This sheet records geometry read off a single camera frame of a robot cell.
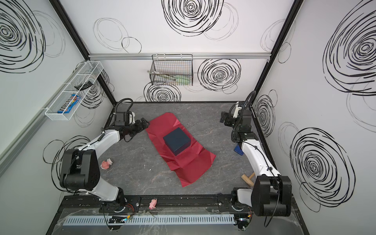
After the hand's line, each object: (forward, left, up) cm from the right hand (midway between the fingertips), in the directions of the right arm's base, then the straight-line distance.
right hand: (229, 113), depth 83 cm
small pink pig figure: (-43, +40, -20) cm, 62 cm away
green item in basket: (+17, +28, +11) cm, 34 cm away
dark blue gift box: (-7, +31, -20) cm, 38 cm away
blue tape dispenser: (-11, -8, -23) cm, 27 cm away
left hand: (-2, +52, -11) cm, 53 cm away
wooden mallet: (-30, -10, -22) cm, 38 cm away
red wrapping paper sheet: (+8, +44, -25) cm, 51 cm away
